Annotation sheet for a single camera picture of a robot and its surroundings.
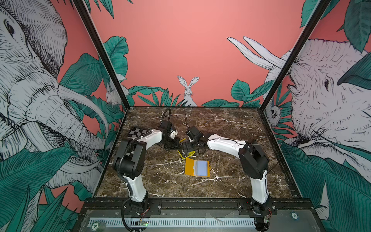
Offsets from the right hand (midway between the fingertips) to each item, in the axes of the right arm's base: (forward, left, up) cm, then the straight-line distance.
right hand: (187, 145), depth 92 cm
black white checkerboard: (+11, +37, -2) cm, 39 cm away
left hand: (0, +4, 0) cm, 4 cm away
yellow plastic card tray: (-5, -2, -2) cm, 6 cm away
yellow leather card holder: (-13, -6, -6) cm, 15 cm away
